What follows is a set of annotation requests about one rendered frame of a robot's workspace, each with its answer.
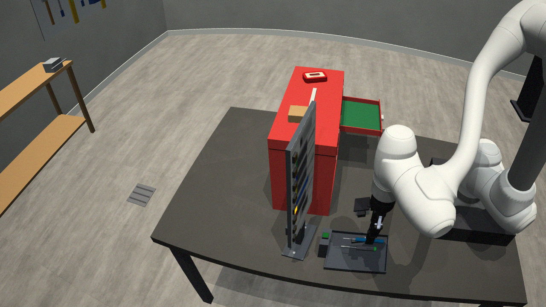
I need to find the blue-handled deburring tool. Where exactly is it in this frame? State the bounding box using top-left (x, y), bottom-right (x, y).
top-left (343, 237), bottom-right (384, 243)

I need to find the tan cardboard box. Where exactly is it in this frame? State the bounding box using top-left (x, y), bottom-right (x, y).
top-left (288, 105), bottom-right (308, 123)

